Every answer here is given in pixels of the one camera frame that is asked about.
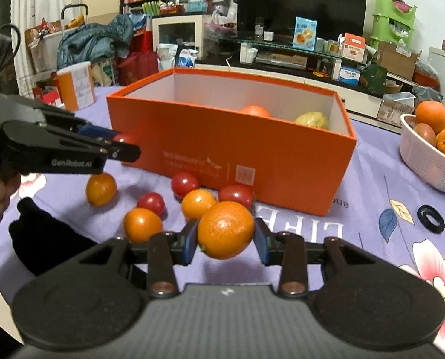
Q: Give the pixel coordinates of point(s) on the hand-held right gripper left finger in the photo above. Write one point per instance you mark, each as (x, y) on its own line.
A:
(190, 243)

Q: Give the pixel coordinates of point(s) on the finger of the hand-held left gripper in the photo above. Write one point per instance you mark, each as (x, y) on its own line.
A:
(95, 132)
(123, 153)

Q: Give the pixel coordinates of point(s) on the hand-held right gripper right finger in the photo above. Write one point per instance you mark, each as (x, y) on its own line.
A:
(262, 243)

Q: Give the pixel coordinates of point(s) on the red cherry tomato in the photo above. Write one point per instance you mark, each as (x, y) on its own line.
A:
(124, 139)
(151, 202)
(185, 184)
(236, 195)

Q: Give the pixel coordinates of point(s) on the small orange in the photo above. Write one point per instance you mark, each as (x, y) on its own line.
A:
(198, 204)
(226, 230)
(101, 189)
(142, 225)

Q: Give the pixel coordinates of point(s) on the orange cardboard box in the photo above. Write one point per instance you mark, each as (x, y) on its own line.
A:
(282, 157)

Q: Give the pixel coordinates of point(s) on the yellow-green pear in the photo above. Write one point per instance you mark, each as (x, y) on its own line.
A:
(312, 120)

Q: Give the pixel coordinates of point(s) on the red bag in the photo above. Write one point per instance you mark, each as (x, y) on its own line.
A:
(136, 69)

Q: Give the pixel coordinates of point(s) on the blue-grey jacket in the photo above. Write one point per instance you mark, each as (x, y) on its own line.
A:
(91, 43)

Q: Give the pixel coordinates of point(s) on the white and blue bag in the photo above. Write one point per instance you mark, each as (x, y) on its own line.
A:
(187, 59)

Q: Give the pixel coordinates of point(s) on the purple floral tablecloth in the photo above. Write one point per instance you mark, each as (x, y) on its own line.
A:
(371, 202)

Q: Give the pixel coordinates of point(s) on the white glass-door cabinet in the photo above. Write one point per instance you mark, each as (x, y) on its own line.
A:
(177, 33)

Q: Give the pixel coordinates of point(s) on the silver media player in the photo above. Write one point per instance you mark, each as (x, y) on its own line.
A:
(282, 61)

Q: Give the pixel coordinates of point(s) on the white plastic bowl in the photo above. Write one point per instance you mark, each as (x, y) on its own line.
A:
(427, 164)

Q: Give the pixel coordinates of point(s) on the blue and white tissue box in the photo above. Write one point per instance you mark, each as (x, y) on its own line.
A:
(349, 75)

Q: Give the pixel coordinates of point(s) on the clear plastic container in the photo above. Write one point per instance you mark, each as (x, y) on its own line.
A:
(396, 106)

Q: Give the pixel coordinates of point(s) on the dark green gift bag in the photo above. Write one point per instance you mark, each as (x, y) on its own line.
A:
(373, 78)

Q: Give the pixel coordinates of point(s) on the blue snack box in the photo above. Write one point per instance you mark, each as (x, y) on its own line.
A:
(305, 33)

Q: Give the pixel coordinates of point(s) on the orange and white carton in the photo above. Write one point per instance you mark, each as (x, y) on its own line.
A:
(354, 48)

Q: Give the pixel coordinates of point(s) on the brown cardboard box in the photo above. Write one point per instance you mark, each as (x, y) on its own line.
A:
(398, 61)

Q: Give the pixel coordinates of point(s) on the black television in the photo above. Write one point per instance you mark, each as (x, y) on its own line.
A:
(300, 0)

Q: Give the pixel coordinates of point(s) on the green plastic rack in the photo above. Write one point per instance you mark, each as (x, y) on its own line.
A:
(392, 18)

